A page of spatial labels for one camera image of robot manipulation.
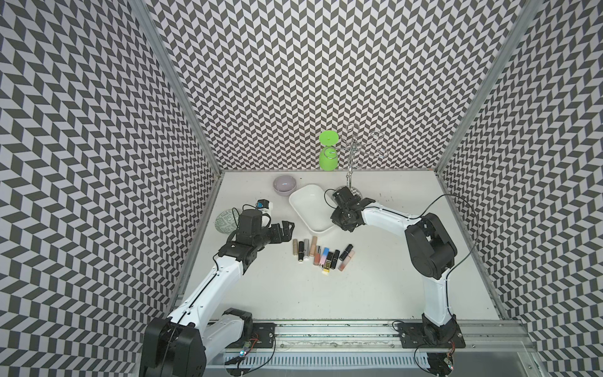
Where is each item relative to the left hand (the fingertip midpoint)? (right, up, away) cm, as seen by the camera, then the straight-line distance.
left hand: (283, 227), depth 83 cm
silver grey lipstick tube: (+8, -9, +8) cm, 15 cm away
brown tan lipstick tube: (+4, -9, +10) cm, 14 cm away
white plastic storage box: (+11, +5, +23) cm, 26 cm away
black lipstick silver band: (+25, -10, +8) cm, 28 cm away
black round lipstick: (+19, -13, +6) cm, 24 cm away
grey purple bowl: (-3, +15, +26) cm, 30 cm away
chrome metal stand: (+25, +28, 0) cm, 38 cm away
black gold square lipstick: (+16, -15, +2) cm, 22 cm away
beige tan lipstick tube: (+11, -9, +9) cm, 16 cm away
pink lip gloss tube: (+23, -14, +6) cm, 28 cm away
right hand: (+20, 0, +14) cm, 24 cm away
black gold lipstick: (+6, -11, +8) cm, 15 cm away
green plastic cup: (+17, +27, +10) cm, 34 cm away
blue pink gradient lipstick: (+15, -12, +6) cm, 20 cm away
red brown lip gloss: (+12, -14, +5) cm, 19 cm away
